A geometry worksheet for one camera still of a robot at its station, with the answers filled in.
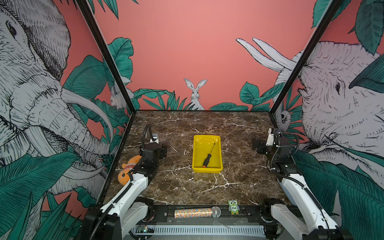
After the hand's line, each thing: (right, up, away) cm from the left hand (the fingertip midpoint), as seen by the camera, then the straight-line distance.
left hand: (153, 142), depth 83 cm
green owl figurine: (+44, -33, -7) cm, 55 cm away
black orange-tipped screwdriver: (+31, -13, +7) cm, 34 cm away
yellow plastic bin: (+29, -5, +17) cm, 34 cm away
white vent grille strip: (+28, -41, -13) cm, 51 cm away
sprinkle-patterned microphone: (+33, -33, -12) cm, 48 cm away
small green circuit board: (0, -40, -13) cm, 42 cm away
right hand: (+59, +3, -3) cm, 60 cm away
